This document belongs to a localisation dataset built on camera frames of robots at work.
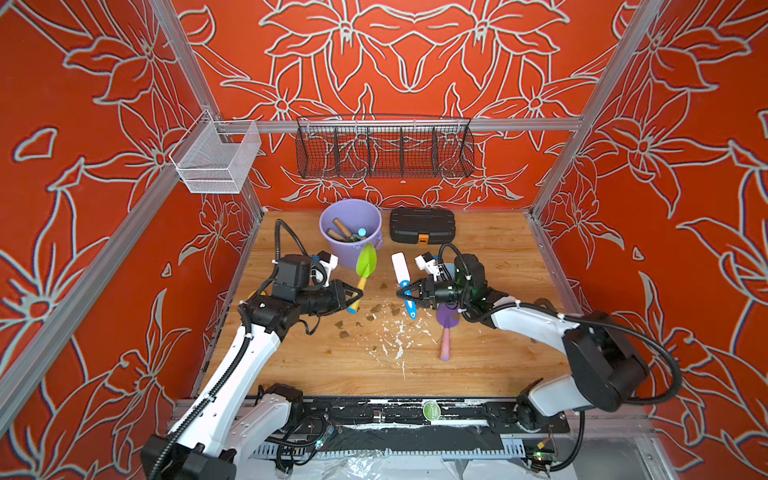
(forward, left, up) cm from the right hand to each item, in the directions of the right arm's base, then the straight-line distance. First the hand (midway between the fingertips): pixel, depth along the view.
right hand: (400, 293), depth 74 cm
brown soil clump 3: (+5, +7, -19) cm, 21 cm away
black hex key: (+8, -47, -19) cm, 52 cm away
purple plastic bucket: (+34, +18, -11) cm, 40 cm away
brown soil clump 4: (+5, +1, -19) cm, 20 cm away
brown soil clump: (0, +18, -19) cm, 26 cm away
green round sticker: (-23, -8, -20) cm, 31 cm away
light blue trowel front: (+23, +12, -3) cm, 26 cm away
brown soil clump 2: (-3, +17, -19) cm, 26 cm away
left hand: (-2, +10, +3) cm, 11 cm away
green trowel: (+26, +21, -8) cm, 35 cm away
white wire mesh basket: (+41, +58, +14) cm, 72 cm away
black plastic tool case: (+36, -10, -13) cm, 39 cm away
